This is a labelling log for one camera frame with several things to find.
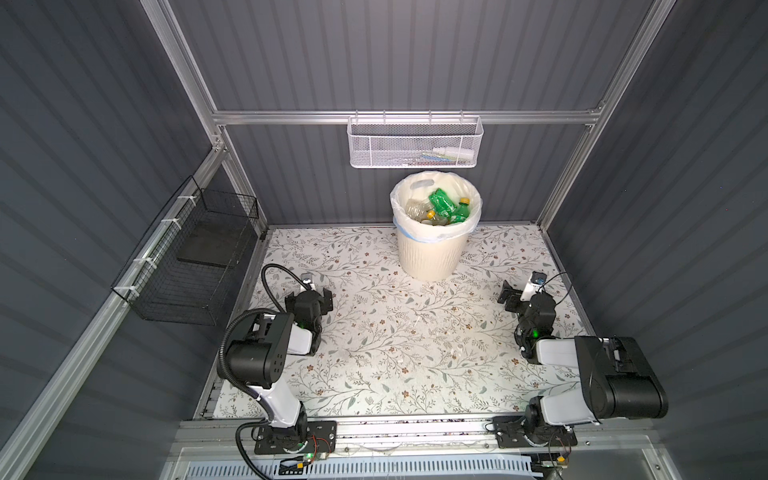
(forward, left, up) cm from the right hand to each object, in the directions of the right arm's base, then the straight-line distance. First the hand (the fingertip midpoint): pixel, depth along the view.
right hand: (526, 286), depth 90 cm
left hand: (+1, +69, -4) cm, 69 cm away
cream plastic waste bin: (+9, +28, +7) cm, 31 cm away
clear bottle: (+24, +33, +11) cm, 42 cm away
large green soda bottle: (+25, +23, +10) cm, 36 cm away
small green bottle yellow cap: (+22, +18, +12) cm, 31 cm away
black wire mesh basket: (-7, +93, +19) cm, 95 cm away
